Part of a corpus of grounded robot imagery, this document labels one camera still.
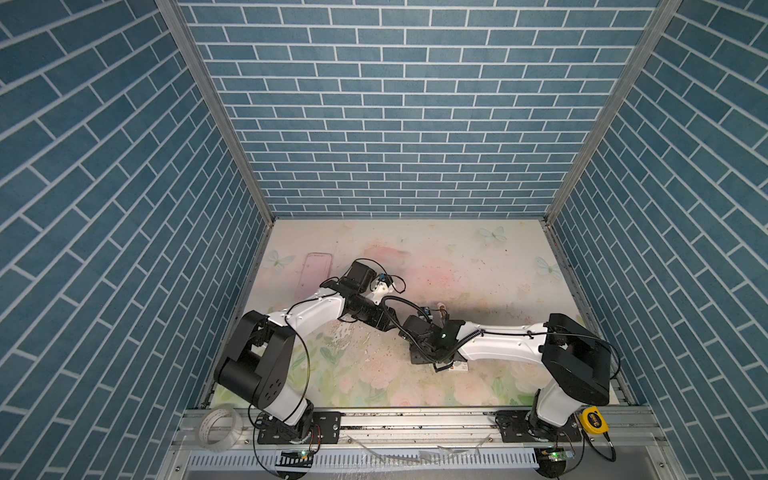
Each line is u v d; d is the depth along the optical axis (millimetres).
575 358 469
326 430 736
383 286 820
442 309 891
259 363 444
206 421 722
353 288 703
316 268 1023
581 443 689
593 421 736
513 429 735
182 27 722
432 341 652
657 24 724
